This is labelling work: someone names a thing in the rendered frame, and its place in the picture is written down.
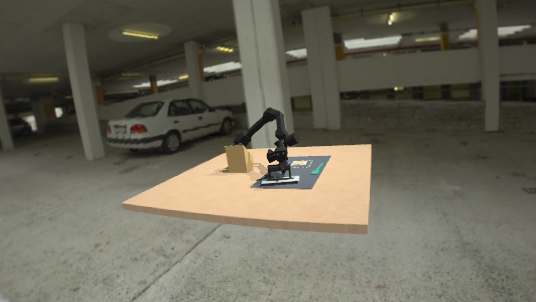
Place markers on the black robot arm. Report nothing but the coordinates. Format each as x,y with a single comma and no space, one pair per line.
284,139

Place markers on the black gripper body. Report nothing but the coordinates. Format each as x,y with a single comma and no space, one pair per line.
282,151

